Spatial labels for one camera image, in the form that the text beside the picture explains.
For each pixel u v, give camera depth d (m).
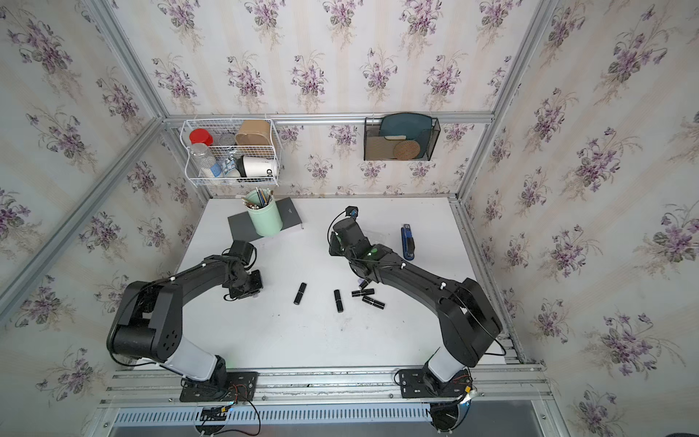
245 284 0.78
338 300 0.88
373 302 0.88
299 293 0.90
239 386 0.72
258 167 0.92
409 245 0.98
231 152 0.94
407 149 0.97
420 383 0.73
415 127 0.94
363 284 0.93
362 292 0.90
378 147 0.96
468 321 0.43
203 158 0.86
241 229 1.05
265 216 0.95
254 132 0.97
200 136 0.93
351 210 0.74
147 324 0.44
